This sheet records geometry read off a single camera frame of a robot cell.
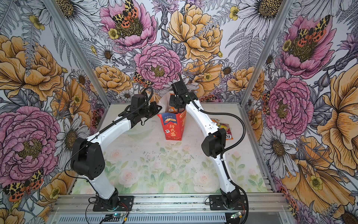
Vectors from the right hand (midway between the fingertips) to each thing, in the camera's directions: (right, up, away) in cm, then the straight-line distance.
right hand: (174, 105), depth 91 cm
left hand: (-7, -4, -3) cm, 9 cm away
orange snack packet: (-1, -3, -2) cm, 4 cm away
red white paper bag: (0, -11, -5) cm, 12 cm away
